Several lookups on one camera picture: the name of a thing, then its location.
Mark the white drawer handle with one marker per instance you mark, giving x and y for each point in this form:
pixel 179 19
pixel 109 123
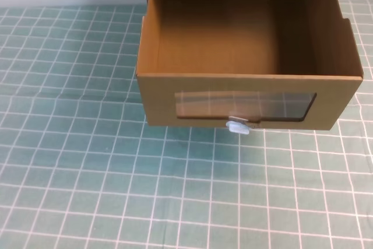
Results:
pixel 238 128

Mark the cardboard shoebox drawer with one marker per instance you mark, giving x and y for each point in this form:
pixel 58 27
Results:
pixel 279 64

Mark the cyan checkered tablecloth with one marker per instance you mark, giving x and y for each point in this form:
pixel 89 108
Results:
pixel 81 168

